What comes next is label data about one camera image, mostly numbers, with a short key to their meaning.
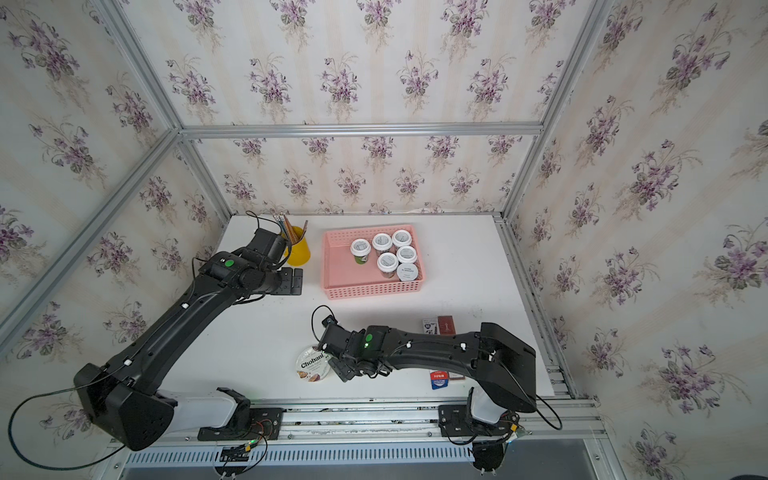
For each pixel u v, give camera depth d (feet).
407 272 3.13
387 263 3.19
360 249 3.31
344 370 2.24
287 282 2.26
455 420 2.40
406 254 3.25
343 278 3.34
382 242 3.38
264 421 2.40
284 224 3.21
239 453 2.35
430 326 2.90
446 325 2.90
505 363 1.46
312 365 2.57
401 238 3.42
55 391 1.16
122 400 1.21
